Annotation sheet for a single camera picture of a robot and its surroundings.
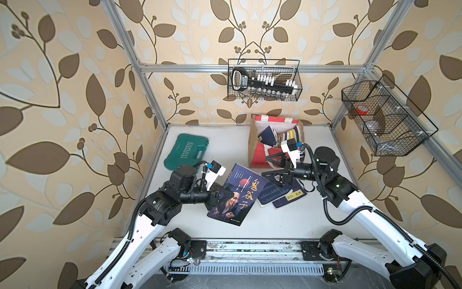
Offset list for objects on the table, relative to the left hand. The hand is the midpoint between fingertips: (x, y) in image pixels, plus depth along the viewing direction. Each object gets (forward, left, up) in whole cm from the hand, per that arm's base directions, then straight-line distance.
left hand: (229, 192), depth 62 cm
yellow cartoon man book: (+37, -31, -10) cm, 49 cm away
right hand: (+8, -12, +5) cm, 15 cm away
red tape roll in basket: (+37, -59, +7) cm, 70 cm away
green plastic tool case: (+36, +26, -22) cm, 50 cm away
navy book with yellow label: (+37, -19, -12) cm, 43 cm away
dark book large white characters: (+2, -6, 0) cm, 7 cm away
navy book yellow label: (+12, -20, -25) cm, 35 cm away
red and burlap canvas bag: (+26, -12, -10) cm, 31 cm away
